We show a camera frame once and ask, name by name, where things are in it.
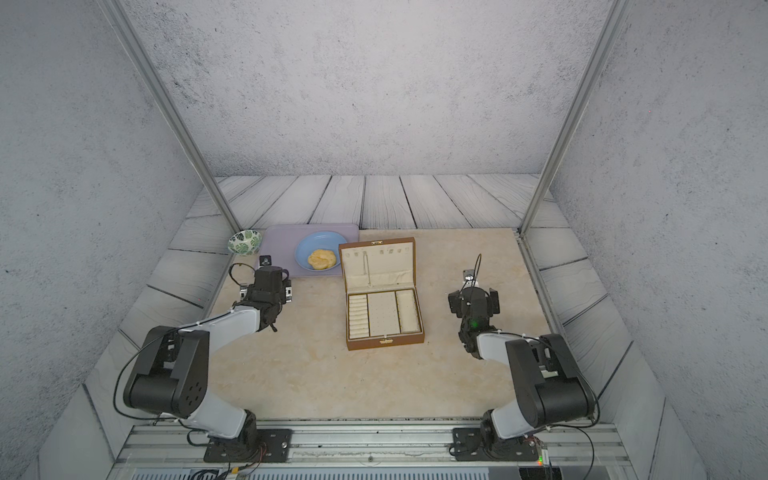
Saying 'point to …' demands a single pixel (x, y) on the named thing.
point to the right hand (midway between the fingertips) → (478, 289)
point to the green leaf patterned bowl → (245, 242)
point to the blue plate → (318, 240)
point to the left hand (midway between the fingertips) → (270, 284)
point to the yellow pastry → (322, 259)
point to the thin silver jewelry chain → (364, 267)
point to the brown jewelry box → (384, 307)
